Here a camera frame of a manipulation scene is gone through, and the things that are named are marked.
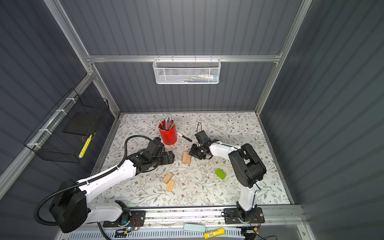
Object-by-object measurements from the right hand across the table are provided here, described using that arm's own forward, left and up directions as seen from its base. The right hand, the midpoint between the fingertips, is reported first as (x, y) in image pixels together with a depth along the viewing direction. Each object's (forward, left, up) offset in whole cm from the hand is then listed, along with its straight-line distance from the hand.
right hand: (191, 154), depth 94 cm
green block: (-12, -17, -2) cm, 21 cm away
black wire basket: (-4, +61, +27) cm, 67 cm away
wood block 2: (-2, +2, -1) cm, 3 cm away
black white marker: (+15, +6, -2) cm, 16 cm away
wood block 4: (-19, +11, -1) cm, 22 cm away
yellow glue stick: (-41, -12, 0) cm, 42 cm away
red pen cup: (+14, +16, +9) cm, 23 cm away
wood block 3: (-15, +13, 0) cm, 20 cm away
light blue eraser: (-39, -2, 0) cm, 39 cm away
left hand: (-6, +13, +8) cm, 16 cm away
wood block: (-2, +4, -1) cm, 5 cm away
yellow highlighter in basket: (-10, +48, +26) cm, 56 cm away
